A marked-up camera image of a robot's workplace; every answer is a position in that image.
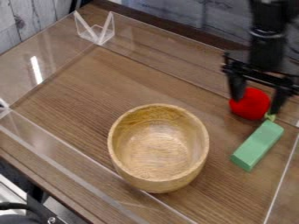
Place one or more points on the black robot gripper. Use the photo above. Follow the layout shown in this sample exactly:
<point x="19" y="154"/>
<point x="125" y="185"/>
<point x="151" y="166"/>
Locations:
<point x="280" y="77"/>

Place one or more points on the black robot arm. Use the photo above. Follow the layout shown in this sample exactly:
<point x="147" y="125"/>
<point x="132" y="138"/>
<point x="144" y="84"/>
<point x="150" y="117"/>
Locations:
<point x="263" y="63"/>

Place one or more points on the brown wooden bowl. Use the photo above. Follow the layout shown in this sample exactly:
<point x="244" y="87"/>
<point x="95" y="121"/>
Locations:
<point x="158" y="144"/>

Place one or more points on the red plush tomato toy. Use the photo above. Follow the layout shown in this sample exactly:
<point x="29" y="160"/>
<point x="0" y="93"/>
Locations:
<point x="252" y="107"/>

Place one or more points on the green rectangular block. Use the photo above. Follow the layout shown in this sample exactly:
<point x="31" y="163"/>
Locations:
<point x="255" y="147"/>

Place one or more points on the clear acrylic corner bracket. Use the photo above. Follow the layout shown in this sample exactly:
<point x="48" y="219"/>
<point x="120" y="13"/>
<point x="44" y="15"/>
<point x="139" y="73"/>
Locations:
<point x="96" y="34"/>

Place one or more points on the clear acrylic tray wall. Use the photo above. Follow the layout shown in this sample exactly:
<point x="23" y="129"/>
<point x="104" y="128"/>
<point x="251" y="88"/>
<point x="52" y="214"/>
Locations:
<point x="57" y="142"/>

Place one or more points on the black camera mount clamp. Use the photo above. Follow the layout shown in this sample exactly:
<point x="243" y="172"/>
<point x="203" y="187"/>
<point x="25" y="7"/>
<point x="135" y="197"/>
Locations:
<point x="21" y="209"/>

